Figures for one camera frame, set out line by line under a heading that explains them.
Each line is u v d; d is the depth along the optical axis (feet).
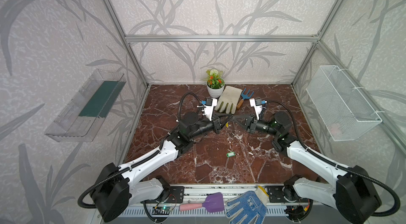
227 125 2.18
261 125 2.11
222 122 2.18
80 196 1.25
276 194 2.40
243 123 2.16
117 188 1.27
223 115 2.12
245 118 2.19
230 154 2.84
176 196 2.42
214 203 2.35
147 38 3.10
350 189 1.30
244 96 3.72
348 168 1.44
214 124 1.99
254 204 2.32
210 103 2.03
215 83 3.32
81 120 2.07
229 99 3.65
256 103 2.11
